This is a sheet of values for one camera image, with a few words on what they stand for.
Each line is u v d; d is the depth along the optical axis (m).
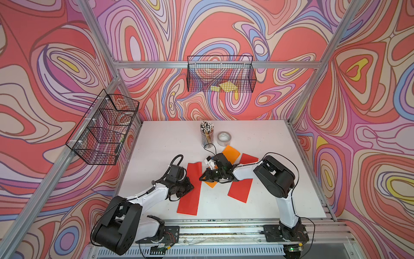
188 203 0.82
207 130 0.92
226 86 0.91
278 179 0.55
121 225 0.42
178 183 0.74
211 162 0.89
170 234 0.72
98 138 0.74
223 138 1.09
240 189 0.89
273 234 0.72
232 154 1.06
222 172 0.77
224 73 0.96
